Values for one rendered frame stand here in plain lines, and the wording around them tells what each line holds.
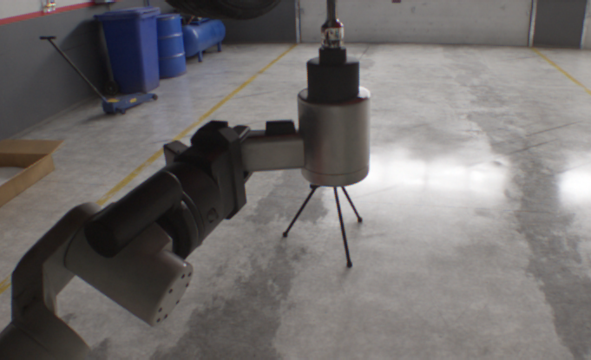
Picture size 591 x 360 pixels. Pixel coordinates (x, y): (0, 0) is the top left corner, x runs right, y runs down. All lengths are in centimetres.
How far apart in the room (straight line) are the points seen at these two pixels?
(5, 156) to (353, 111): 424
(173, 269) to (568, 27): 931
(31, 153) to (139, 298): 406
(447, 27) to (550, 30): 184
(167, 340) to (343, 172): 171
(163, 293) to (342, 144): 29
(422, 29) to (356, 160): 862
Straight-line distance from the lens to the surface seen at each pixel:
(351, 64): 58
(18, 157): 456
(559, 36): 954
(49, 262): 44
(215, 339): 216
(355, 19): 921
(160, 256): 42
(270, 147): 61
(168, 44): 709
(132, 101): 576
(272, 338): 213
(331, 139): 58
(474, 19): 924
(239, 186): 58
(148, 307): 42
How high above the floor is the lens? 147
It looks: 25 degrees down
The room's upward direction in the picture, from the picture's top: 3 degrees counter-clockwise
